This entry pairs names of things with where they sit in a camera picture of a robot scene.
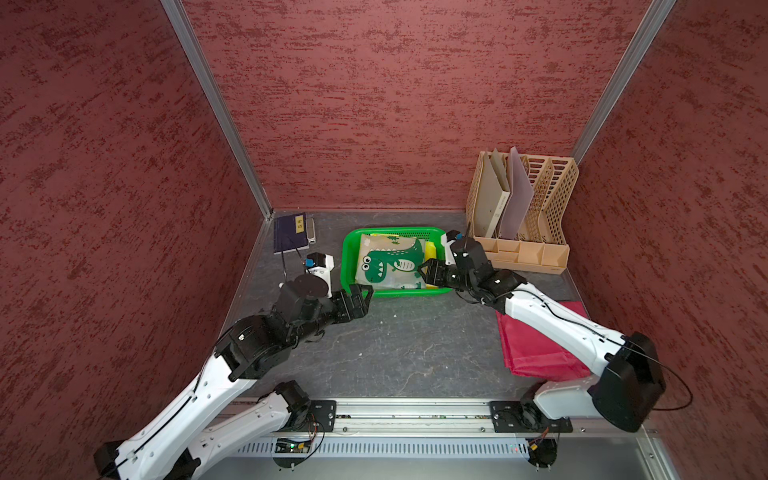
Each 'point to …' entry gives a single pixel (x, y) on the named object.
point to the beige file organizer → (541, 244)
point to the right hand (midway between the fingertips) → (425, 274)
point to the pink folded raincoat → (530, 355)
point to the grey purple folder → (521, 194)
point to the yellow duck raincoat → (430, 252)
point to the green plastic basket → (348, 257)
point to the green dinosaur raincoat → (390, 260)
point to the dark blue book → (289, 234)
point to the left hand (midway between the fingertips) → (356, 300)
